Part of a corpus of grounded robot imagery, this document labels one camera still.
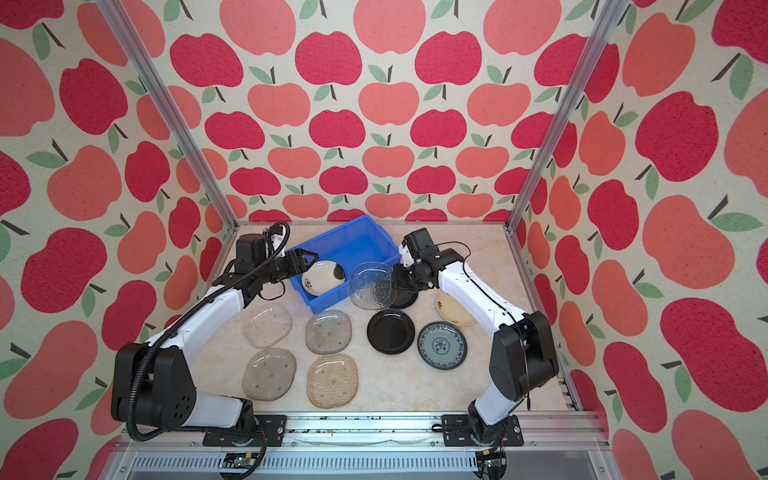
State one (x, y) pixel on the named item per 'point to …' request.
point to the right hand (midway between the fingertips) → (400, 281)
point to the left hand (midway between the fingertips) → (317, 259)
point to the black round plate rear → (404, 298)
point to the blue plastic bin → (351, 243)
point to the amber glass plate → (332, 380)
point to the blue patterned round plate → (442, 345)
